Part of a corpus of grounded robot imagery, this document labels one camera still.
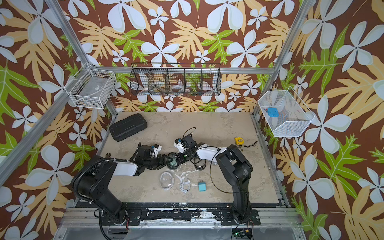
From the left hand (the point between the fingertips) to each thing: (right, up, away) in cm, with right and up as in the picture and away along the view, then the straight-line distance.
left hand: (172, 159), depth 91 cm
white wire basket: (-46, +42, -6) cm, 63 cm away
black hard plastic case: (-33, +20, +13) cm, 40 cm away
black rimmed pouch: (+18, -3, -2) cm, 18 cm away
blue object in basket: (+60, +29, -6) cm, 66 cm away
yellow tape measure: (+45, +10, +10) cm, 47 cm away
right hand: (+3, 0, +2) cm, 4 cm away
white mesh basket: (+67, +27, -7) cm, 72 cm away
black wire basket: (+2, +52, +5) cm, 52 cm away
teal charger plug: (+18, -14, -8) cm, 24 cm away
